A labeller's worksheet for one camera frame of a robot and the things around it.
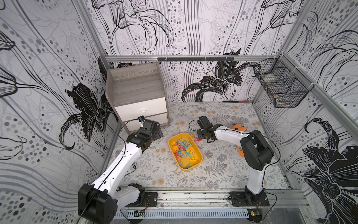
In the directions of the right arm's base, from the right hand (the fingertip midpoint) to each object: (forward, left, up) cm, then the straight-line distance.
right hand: (203, 131), depth 98 cm
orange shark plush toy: (-1, -25, +6) cm, 26 cm away
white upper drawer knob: (+1, +38, +22) cm, 44 cm away
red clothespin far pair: (-6, +4, -1) cm, 7 cm away
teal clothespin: (-17, +11, 0) cm, 20 cm away
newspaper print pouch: (-26, +44, +2) cm, 51 cm away
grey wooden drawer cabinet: (+11, +43, +29) cm, 53 cm away
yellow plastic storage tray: (-17, +5, +2) cm, 18 cm away
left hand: (-12, +31, +14) cm, 36 cm away
